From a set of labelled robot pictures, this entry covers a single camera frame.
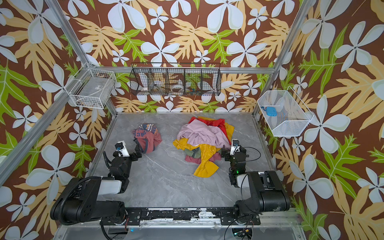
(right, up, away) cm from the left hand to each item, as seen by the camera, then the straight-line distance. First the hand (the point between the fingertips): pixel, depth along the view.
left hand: (128, 143), depth 87 cm
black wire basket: (+28, +42, +11) cm, 51 cm away
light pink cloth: (+41, +7, +5) cm, 42 cm away
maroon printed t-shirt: (+9, +3, +11) cm, 14 cm away
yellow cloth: (+47, -14, -1) cm, 49 cm away
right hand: (+62, -1, +4) cm, 62 cm away
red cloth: (+57, +13, +18) cm, 61 cm away
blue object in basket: (+83, +19, -1) cm, 85 cm away
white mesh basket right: (+90, +18, -3) cm, 92 cm away
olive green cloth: (+40, -7, +6) cm, 41 cm away
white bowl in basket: (+28, +36, +12) cm, 47 cm away
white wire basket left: (-21, +33, 0) cm, 39 cm away
